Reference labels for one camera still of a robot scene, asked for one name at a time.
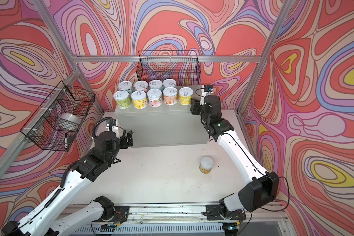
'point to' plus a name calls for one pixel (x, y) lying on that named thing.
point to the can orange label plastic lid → (206, 164)
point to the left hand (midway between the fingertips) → (125, 130)
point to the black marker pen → (66, 144)
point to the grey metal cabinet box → (163, 126)
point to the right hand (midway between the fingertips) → (196, 102)
